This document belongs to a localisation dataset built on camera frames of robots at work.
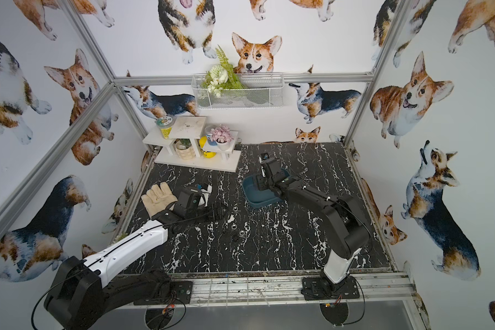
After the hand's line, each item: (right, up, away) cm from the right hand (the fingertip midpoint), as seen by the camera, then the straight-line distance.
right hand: (268, 169), depth 92 cm
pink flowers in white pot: (-20, +15, -2) cm, 25 cm away
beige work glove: (-53, -14, +7) cm, 55 cm away
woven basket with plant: (-45, +10, +18) cm, 50 cm away
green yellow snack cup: (-49, +22, +6) cm, 54 cm away
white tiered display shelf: (-36, +20, +6) cm, 41 cm away
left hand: (-19, -14, -9) cm, 25 cm away
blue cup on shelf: (-28, +17, +4) cm, 34 cm away
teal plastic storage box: (-5, -14, +5) cm, 16 cm away
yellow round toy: (-33, +8, +20) cm, 39 cm away
